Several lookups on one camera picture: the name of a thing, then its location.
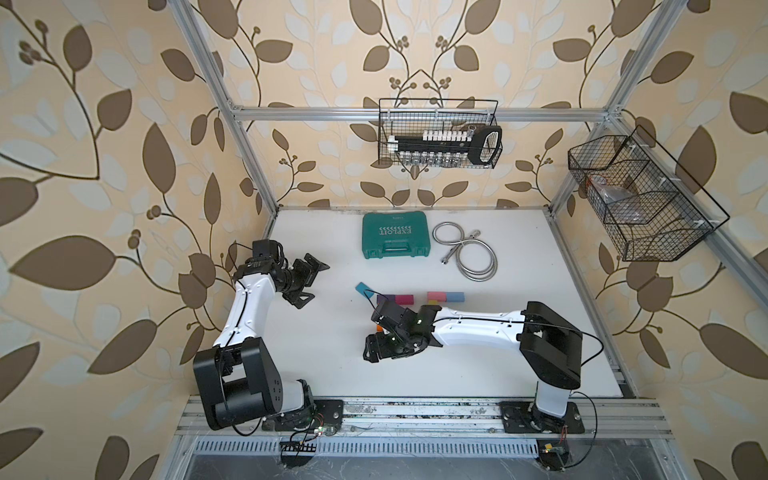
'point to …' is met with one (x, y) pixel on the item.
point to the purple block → (386, 297)
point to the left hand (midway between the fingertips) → (316, 274)
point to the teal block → (361, 287)
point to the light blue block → (455, 296)
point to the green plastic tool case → (388, 234)
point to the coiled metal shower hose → (476, 260)
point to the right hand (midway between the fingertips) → (375, 354)
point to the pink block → (437, 296)
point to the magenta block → (405, 299)
